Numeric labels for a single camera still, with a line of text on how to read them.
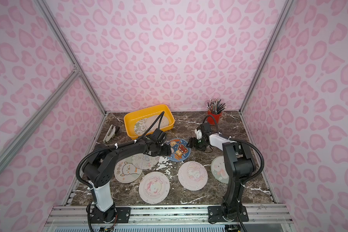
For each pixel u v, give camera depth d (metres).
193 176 0.86
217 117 1.17
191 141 0.89
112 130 1.07
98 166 0.49
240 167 0.51
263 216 0.74
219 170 0.88
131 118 1.14
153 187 0.82
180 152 0.97
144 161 0.92
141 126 1.10
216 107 1.02
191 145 0.89
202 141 0.84
